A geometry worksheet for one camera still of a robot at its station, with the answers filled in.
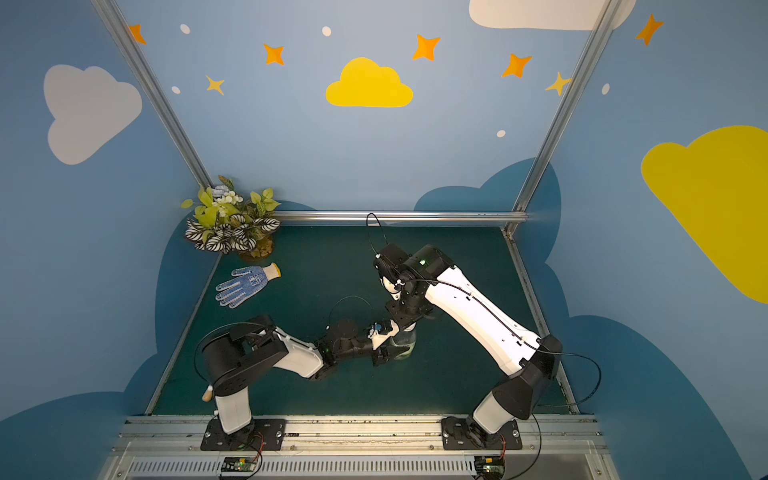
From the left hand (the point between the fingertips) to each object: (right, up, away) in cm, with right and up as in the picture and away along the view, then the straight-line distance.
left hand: (406, 334), depth 82 cm
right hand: (0, +7, -9) cm, 12 cm away
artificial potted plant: (-57, +32, +9) cm, 66 cm away
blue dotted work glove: (-56, +13, +22) cm, 61 cm away
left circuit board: (-42, -29, -11) cm, 52 cm away
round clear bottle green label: (-1, -2, -4) cm, 5 cm away
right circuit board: (+20, -30, -9) cm, 38 cm away
